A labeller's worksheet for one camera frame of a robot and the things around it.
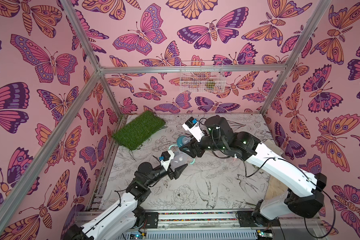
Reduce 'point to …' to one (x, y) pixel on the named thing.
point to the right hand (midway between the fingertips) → (185, 141)
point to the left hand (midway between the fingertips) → (182, 157)
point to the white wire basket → (202, 76)
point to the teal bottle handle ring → (177, 145)
